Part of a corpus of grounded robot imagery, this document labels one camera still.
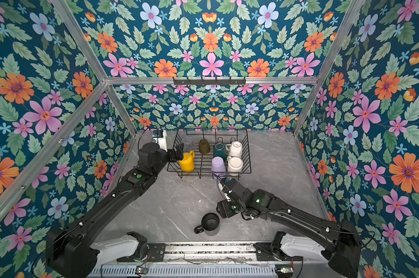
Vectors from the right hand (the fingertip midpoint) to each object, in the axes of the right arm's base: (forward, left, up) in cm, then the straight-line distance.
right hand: (221, 207), depth 74 cm
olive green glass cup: (+41, +11, -8) cm, 43 cm away
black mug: (-3, +6, -14) cm, 15 cm away
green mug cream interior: (+32, +1, +1) cm, 32 cm away
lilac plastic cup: (+20, +1, 0) cm, 20 cm away
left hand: (+24, +20, +18) cm, 36 cm away
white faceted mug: (+33, -8, -1) cm, 34 cm away
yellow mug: (+25, +18, -4) cm, 31 cm away
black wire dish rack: (+32, +11, -11) cm, 36 cm away
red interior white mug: (+24, -7, -3) cm, 25 cm away
